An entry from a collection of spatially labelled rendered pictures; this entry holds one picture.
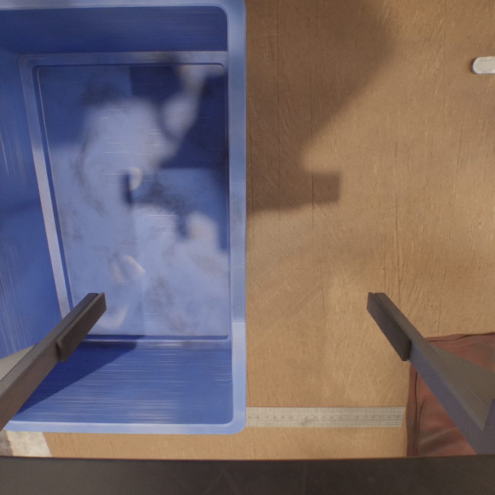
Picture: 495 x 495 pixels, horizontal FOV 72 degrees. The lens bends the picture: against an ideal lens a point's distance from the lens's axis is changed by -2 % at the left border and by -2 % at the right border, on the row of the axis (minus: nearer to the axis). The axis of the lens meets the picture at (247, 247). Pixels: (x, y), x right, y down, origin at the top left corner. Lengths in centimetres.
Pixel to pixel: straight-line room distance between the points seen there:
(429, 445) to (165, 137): 46
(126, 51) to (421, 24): 25
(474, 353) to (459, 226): 15
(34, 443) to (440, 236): 124
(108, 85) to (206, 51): 9
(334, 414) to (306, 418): 3
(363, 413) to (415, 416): 6
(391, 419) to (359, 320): 15
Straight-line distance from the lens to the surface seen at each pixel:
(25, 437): 135
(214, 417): 31
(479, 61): 39
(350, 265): 37
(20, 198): 35
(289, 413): 46
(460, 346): 46
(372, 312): 16
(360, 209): 36
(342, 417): 47
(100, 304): 17
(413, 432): 52
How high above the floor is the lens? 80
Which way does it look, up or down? 72 degrees down
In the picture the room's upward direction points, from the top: 179 degrees clockwise
